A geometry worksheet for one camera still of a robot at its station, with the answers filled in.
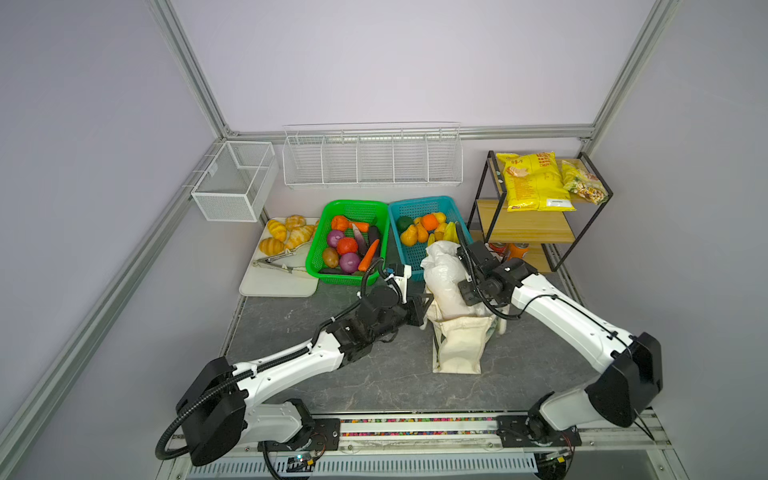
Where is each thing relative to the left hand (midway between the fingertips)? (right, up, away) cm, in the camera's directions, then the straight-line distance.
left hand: (435, 301), depth 73 cm
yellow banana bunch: (+10, +19, +33) cm, 40 cm away
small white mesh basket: (-68, +37, +35) cm, 85 cm away
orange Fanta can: (+31, +12, +26) cm, 42 cm away
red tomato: (-27, +14, +33) cm, 45 cm away
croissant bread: (-56, +14, +36) cm, 68 cm away
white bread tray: (-53, +1, +31) cm, 62 cm away
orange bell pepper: (-31, +23, +41) cm, 57 cm away
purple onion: (-32, +18, +36) cm, 51 cm away
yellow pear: (-5, +17, +36) cm, 40 cm away
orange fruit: (+3, +23, +40) cm, 46 cm away
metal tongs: (-56, +8, +35) cm, 66 cm away
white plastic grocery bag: (+2, +8, -2) cm, 8 cm away
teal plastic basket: (-1, +24, +42) cm, 48 cm away
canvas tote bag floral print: (+6, -10, 0) cm, 11 cm away
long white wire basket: (-18, +46, +30) cm, 58 cm away
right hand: (+13, +2, +10) cm, 16 cm away
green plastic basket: (-27, +18, +39) cm, 51 cm away
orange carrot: (-20, +11, +32) cm, 39 cm away
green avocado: (-6, +23, +39) cm, 46 cm away
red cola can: (+24, +13, +25) cm, 37 cm away
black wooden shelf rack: (+38, +17, +21) cm, 47 cm away
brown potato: (-32, +10, +31) cm, 46 cm away
